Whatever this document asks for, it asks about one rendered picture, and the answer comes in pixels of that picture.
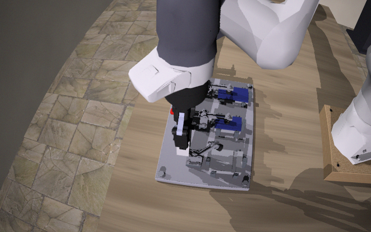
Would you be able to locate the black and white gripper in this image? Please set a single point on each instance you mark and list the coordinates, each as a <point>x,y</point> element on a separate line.
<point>184,103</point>

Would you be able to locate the red-handled toggle clamp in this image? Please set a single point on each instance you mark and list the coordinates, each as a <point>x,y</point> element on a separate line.
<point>195,156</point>
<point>201,121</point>

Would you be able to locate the toggle clamp with red handle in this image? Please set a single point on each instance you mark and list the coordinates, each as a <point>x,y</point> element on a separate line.
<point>228,88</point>

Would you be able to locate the blue rectangular block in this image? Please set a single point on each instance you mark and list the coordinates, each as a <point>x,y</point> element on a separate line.
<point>238,95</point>
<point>235,124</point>

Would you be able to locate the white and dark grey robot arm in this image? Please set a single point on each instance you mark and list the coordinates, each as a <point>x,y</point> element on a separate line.
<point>271,34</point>

